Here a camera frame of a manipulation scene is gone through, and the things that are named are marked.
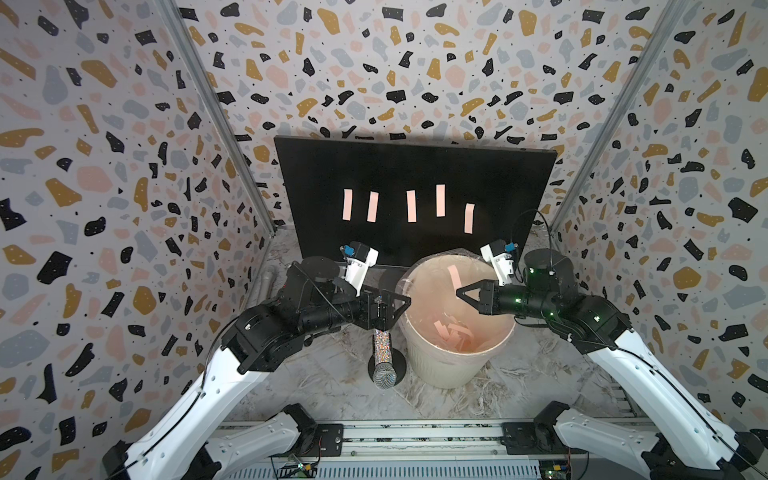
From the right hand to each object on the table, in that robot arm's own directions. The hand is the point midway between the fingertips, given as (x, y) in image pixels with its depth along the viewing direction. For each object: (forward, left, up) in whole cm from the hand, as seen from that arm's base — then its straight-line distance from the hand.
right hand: (458, 294), depth 63 cm
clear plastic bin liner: (+9, +6, -9) cm, 14 cm away
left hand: (-4, +12, +4) cm, 14 cm away
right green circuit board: (-26, -25, -35) cm, 50 cm away
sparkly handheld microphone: (-13, +15, -11) cm, 23 cm away
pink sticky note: (+4, 0, +1) cm, 4 cm away
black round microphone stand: (-2, +14, -34) cm, 37 cm away
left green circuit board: (-28, +37, -34) cm, 58 cm away
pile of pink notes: (+3, -3, -26) cm, 26 cm away
